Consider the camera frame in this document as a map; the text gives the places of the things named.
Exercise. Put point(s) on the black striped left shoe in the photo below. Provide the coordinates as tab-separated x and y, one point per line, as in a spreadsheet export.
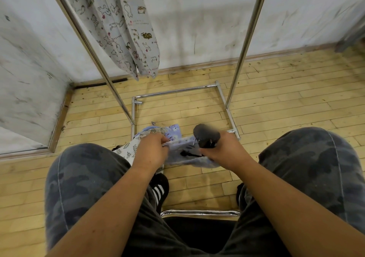
159	185

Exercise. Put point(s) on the person's right hand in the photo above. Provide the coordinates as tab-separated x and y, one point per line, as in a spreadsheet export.
228	151

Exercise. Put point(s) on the person's right forearm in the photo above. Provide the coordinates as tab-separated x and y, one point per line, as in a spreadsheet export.
299	214

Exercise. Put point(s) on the grey metal furniture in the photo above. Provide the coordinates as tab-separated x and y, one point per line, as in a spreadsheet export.
352	37

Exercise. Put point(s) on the black chair seat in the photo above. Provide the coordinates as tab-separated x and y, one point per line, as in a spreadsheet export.
199	237

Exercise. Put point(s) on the person's left hand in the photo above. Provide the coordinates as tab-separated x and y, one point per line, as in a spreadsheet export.
149	154

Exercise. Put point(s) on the black striped shoe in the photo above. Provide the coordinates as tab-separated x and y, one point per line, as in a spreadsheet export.
159	185
239	194

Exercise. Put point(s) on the black striped right shoe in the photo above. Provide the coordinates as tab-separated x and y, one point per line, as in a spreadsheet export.
239	194

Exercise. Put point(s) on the black baseboard strip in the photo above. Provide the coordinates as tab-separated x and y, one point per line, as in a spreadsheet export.
99	83

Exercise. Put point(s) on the person's left forearm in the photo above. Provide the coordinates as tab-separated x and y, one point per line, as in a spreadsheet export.
105	214

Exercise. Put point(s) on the chrome clothes rack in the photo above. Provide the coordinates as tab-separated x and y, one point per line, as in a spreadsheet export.
251	23

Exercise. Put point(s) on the chrome chair frame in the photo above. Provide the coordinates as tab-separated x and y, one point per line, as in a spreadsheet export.
199	213

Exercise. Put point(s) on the blue floral bag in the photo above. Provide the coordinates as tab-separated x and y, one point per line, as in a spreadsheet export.
174	131

